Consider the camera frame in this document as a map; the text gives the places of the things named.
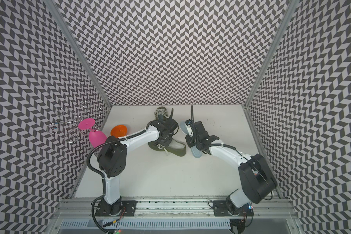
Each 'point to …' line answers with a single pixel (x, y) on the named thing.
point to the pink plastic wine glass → (97, 138)
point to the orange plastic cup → (119, 130)
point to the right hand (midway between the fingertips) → (189, 138)
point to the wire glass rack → (68, 122)
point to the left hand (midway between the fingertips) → (162, 141)
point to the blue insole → (186, 128)
